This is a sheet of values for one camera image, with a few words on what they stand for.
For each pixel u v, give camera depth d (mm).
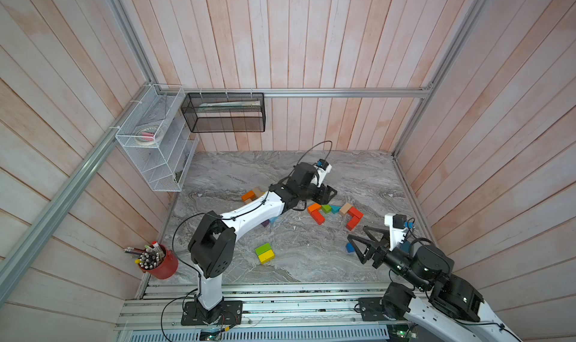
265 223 947
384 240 556
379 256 546
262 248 861
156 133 773
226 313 726
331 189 758
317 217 972
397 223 555
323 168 730
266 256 837
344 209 976
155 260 689
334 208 979
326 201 734
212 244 466
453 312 458
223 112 1062
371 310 713
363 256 556
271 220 932
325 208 972
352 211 969
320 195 730
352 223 952
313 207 974
